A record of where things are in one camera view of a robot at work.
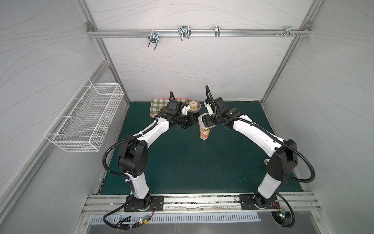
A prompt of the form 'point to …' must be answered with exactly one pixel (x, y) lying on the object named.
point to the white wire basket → (83, 123)
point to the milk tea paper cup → (204, 133)
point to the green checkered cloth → (157, 104)
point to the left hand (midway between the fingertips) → (200, 122)
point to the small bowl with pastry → (195, 106)
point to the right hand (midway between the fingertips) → (209, 116)
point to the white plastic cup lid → (201, 123)
